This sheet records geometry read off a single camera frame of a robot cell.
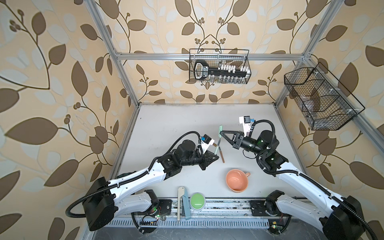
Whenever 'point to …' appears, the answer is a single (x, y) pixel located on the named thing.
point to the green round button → (197, 201)
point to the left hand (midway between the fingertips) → (218, 156)
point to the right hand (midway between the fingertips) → (221, 135)
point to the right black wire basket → (324, 103)
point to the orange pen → (221, 154)
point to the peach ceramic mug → (237, 180)
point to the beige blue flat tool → (183, 195)
